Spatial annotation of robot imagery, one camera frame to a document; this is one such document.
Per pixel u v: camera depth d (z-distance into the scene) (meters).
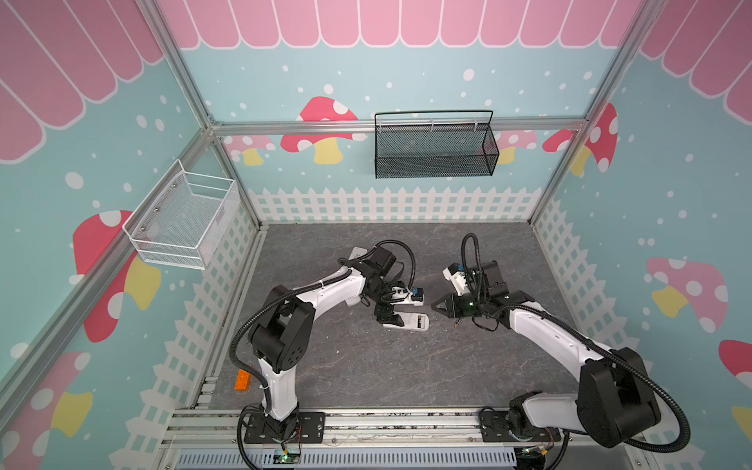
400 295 0.76
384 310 0.79
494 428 0.74
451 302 0.74
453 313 0.73
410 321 0.92
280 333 0.50
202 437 0.75
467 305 0.73
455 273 0.78
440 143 0.94
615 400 0.41
